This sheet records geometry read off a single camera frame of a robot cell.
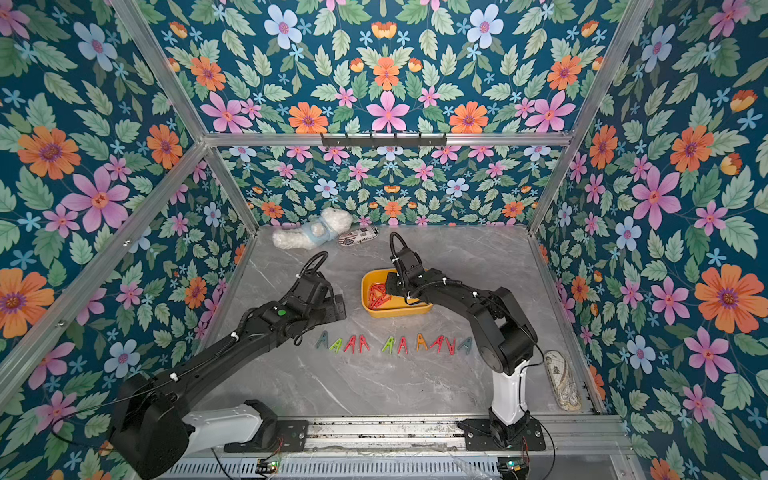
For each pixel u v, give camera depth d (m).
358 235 1.14
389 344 0.88
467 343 0.88
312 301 0.64
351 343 0.89
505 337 0.50
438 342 0.89
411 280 0.73
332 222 1.10
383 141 0.91
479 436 0.73
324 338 0.90
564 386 0.78
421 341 0.88
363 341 0.90
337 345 0.88
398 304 0.94
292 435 0.74
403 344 0.89
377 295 1.00
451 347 0.88
